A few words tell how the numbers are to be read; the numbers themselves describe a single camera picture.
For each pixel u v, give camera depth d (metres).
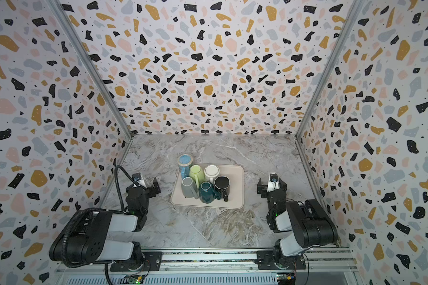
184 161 0.94
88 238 0.43
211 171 0.95
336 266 0.76
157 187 0.84
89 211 0.47
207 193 0.86
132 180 0.75
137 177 0.77
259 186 0.84
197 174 0.91
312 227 0.45
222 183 0.89
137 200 0.69
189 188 0.87
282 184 0.84
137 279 0.70
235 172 1.04
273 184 0.77
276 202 0.68
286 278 0.72
